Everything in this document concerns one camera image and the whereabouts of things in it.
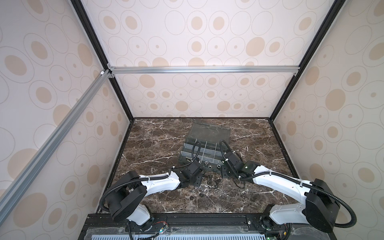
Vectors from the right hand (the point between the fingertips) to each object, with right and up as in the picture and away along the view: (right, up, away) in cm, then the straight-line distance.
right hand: (224, 170), depth 85 cm
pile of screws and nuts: (-8, -9, +2) cm, 12 cm away
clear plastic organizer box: (-9, +15, +15) cm, 23 cm away
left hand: (-12, -4, +1) cm, 13 cm away
